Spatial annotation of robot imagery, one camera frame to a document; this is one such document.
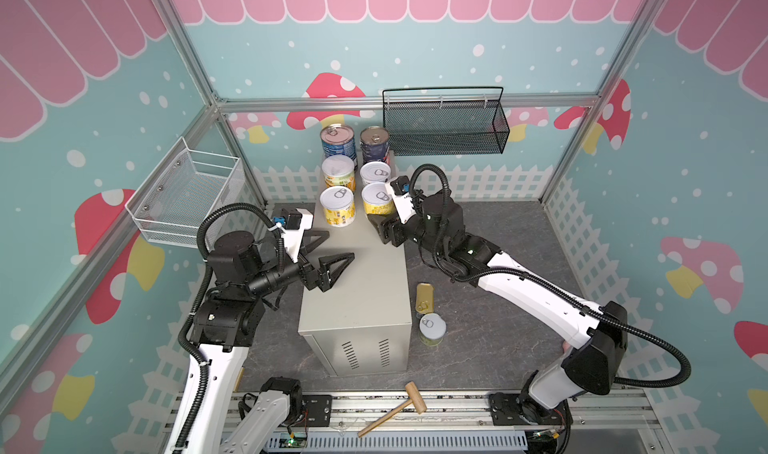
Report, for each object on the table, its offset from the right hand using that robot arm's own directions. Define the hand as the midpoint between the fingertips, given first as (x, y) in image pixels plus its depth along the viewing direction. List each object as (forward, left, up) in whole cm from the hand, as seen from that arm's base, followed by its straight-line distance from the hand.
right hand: (380, 207), depth 69 cm
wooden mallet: (-34, -9, -35) cm, 50 cm away
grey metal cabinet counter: (-27, +3, -3) cm, 27 cm away
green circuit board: (-42, +22, -39) cm, 61 cm away
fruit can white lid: (-17, -14, -32) cm, 39 cm away
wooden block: (-29, +39, -36) cm, 60 cm away
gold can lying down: (-6, -12, -36) cm, 38 cm away
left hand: (-13, +8, 0) cm, 15 cm away
